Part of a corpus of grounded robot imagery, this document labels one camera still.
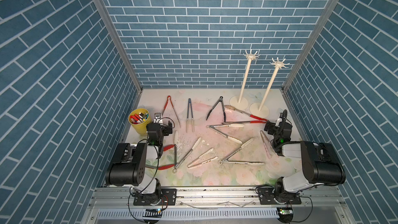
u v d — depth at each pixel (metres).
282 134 0.72
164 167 0.83
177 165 0.82
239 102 1.12
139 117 0.91
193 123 0.99
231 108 1.09
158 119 0.80
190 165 0.84
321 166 0.45
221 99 1.15
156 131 0.71
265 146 0.89
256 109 1.09
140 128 0.85
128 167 0.45
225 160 0.84
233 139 0.92
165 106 1.09
